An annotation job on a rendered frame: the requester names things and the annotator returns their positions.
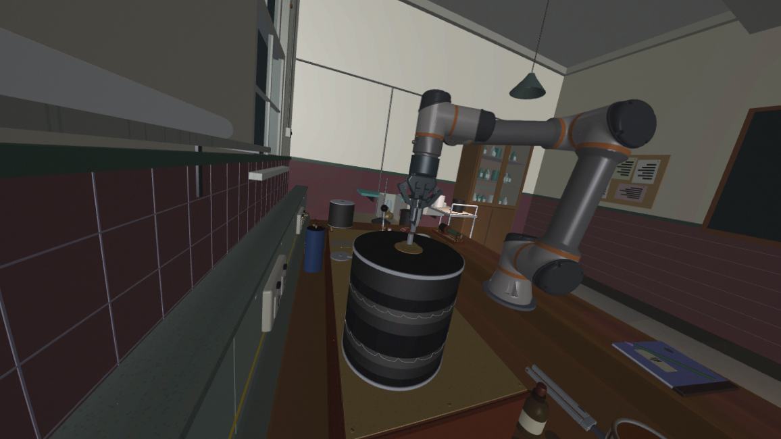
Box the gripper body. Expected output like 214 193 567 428
403 153 442 196

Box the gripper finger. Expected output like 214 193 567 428
420 182 445 213
397 180 420 213

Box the grey rod stand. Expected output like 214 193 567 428
376 178 392 228

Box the plain black drum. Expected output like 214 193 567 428
328 199 356 230

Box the blue cup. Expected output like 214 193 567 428
303 224 326 274

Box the black banded kymograph drum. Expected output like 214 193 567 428
341 230 466 392

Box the wooden kymograph base box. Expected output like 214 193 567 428
325 226 530 439

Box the wooden glass cabinet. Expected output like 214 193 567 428
453 143 536 246

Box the green pendant lamp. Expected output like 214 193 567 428
509 0 550 101

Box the dark framed window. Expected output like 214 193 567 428
253 0 301 157

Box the cork notice board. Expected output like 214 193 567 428
600 153 672 211

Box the long grey metal bar tool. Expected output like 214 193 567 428
525 364 603 438

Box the brown glass bottle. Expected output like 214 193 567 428
516 382 551 439

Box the green bench upstand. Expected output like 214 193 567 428
47 184 310 439

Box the blue notebook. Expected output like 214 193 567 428
611 340 737 398

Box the green pencil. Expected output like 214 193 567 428
634 346 725 381

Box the blackboard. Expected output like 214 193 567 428
701 105 781 238

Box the white frame trolley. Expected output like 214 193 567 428
427 202 480 240

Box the white wall board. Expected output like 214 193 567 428
293 58 423 179

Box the white wall shelf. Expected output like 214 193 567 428
248 165 291 182

